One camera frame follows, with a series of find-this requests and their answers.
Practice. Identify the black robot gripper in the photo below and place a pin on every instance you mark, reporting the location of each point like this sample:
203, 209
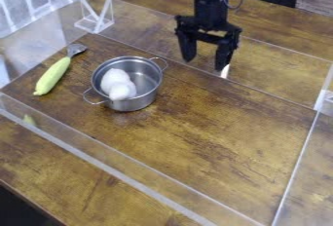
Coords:
207, 26

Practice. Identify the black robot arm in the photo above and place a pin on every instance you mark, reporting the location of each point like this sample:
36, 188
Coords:
207, 26

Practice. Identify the silver metal pot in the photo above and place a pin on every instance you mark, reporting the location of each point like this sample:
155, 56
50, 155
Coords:
146, 74

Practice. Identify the clear acrylic triangle stand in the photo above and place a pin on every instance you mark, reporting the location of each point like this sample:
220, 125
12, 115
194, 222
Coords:
92, 22

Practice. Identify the grey metal spatula head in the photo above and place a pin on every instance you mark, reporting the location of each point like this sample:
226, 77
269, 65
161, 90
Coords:
75, 49

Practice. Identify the yellow green corn cob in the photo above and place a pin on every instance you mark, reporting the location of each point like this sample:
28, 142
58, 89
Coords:
52, 75

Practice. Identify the clear acrylic front barrier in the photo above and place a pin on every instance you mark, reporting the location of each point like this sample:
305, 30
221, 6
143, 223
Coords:
165, 189

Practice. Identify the clear acrylic barrier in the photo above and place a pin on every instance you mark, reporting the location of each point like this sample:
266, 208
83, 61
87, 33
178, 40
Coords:
306, 203
165, 189

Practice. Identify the clear acrylic right barrier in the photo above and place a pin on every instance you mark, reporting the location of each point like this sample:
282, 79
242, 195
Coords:
306, 203

